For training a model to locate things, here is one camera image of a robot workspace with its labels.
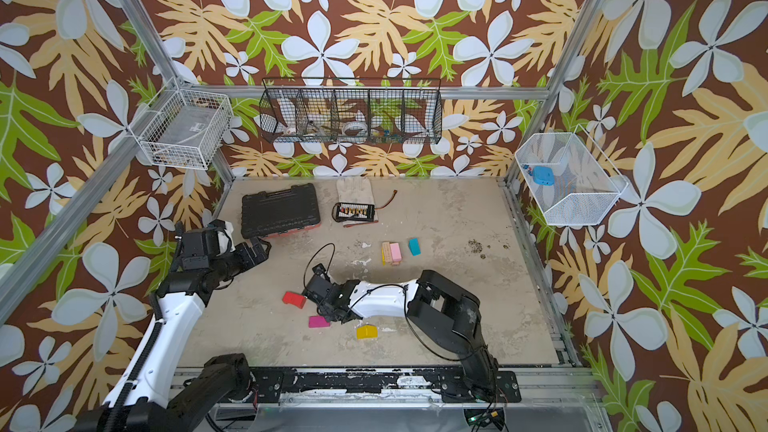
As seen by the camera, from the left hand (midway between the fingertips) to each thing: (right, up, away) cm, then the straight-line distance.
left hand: (255, 246), depth 80 cm
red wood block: (+7, -16, +7) cm, 19 cm away
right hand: (+19, -17, +8) cm, 27 cm away
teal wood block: (+45, -2, +19) cm, 49 cm away
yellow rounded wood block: (+31, -23, +1) cm, 38 cm away
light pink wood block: (+39, -4, +15) cm, 42 cm away
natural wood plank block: (+36, -4, +15) cm, 40 cm away
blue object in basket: (+82, +20, +6) cm, 85 cm away
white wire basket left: (-24, +34, +6) cm, 42 cm away
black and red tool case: (-3, +9, +27) cm, 29 cm away
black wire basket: (+25, +43, +17) cm, 52 cm away
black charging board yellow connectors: (+25, +9, +27) cm, 38 cm away
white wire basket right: (+88, +19, +4) cm, 91 cm away
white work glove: (+24, +18, +35) cm, 46 cm away
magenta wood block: (+17, -21, +1) cm, 27 cm away
